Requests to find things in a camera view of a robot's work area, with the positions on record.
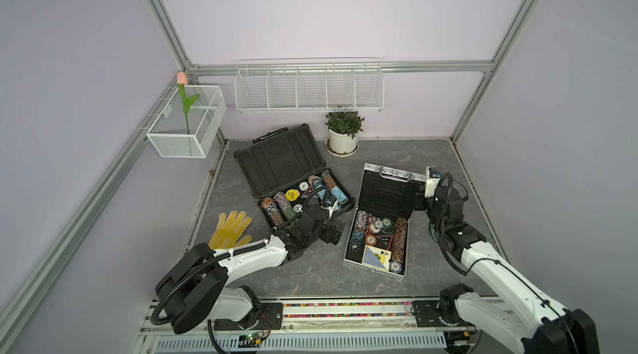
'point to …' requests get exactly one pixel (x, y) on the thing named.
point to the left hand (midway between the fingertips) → (332, 218)
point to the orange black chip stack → (399, 236)
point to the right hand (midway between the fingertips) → (423, 182)
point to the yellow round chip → (292, 194)
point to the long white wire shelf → (309, 85)
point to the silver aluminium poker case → (379, 235)
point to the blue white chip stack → (337, 193)
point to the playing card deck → (376, 258)
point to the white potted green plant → (344, 128)
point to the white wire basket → (169, 133)
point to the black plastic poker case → (285, 169)
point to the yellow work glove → (228, 229)
